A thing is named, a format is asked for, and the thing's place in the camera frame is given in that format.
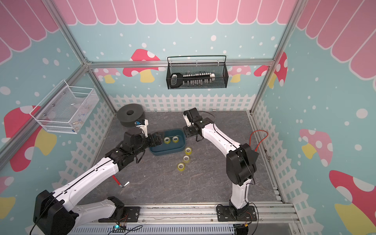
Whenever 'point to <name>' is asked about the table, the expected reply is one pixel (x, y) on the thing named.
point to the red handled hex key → (119, 183)
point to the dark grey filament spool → (128, 114)
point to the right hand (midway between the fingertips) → (188, 130)
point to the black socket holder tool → (177, 80)
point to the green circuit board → (118, 228)
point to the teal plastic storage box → (172, 148)
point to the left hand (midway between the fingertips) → (158, 135)
